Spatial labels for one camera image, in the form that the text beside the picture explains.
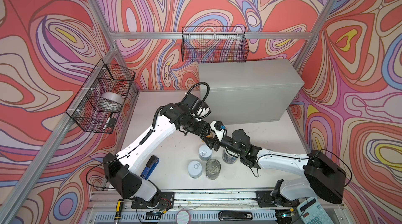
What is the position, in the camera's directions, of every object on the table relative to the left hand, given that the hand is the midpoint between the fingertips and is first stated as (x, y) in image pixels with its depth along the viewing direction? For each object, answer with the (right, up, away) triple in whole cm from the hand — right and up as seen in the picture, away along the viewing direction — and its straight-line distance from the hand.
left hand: (206, 129), depth 73 cm
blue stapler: (-30, -22, +9) cm, 38 cm away
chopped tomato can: (+3, -19, 0) cm, 19 cm away
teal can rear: (-1, -14, +11) cm, 18 cm away
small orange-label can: (+2, -2, -1) cm, 3 cm away
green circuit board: (-26, -40, -1) cm, 48 cm away
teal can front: (-6, -21, +5) cm, 22 cm away
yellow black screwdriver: (-40, -35, -3) cm, 53 cm away
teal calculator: (+47, -36, -4) cm, 59 cm away
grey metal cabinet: (+29, +21, +32) cm, 48 cm away
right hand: (0, -3, +4) cm, 5 cm away
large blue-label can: (+12, -16, +7) cm, 21 cm away
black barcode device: (+9, -35, -8) cm, 37 cm away
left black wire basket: (-52, +11, 0) cm, 53 cm away
